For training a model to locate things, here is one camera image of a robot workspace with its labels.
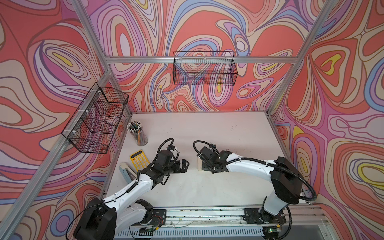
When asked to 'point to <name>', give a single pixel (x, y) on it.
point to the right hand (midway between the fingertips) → (207, 169)
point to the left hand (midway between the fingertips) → (185, 164)
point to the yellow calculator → (139, 160)
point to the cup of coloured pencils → (138, 132)
